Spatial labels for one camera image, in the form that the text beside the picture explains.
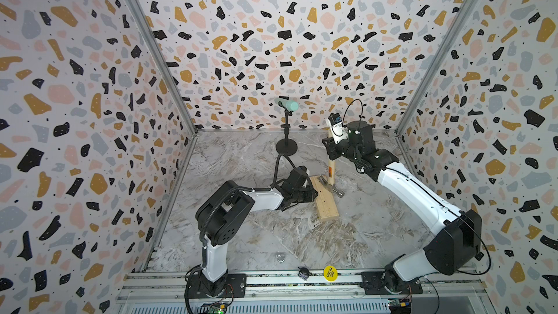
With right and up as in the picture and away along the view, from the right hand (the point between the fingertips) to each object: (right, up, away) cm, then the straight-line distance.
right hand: (329, 138), depth 80 cm
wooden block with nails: (0, -26, +11) cm, 28 cm away
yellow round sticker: (0, -48, -3) cm, 48 cm away
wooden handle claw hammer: (+2, -19, +11) cm, 22 cm away
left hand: (-1, -23, +12) cm, 26 cm away
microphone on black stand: (-17, -3, +34) cm, 38 cm away
